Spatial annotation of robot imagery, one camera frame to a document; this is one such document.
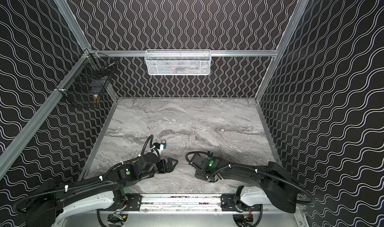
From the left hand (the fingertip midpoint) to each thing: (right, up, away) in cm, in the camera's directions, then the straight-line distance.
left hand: (176, 165), depth 76 cm
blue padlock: (-10, +7, +20) cm, 23 cm away
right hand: (+12, -8, +6) cm, 16 cm away
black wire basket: (-58, +47, +20) cm, 77 cm away
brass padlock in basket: (-46, +34, +7) cm, 58 cm away
